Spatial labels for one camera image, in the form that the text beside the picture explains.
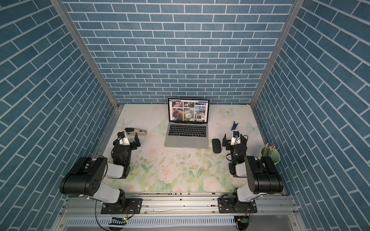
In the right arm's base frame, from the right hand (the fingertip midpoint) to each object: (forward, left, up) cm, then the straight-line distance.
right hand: (235, 135), depth 90 cm
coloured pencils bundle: (-12, -15, +6) cm, 20 cm away
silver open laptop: (+14, +32, -9) cm, 36 cm away
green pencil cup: (-12, -19, +3) cm, 23 cm away
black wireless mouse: (-3, +11, -9) cm, 15 cm away
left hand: (-6, +65, +1) cm, 65 cm away
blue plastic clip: (+14, -3, -8) cm, 16 cm away
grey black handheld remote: (+1, +69, -5) cm, 69 cm away
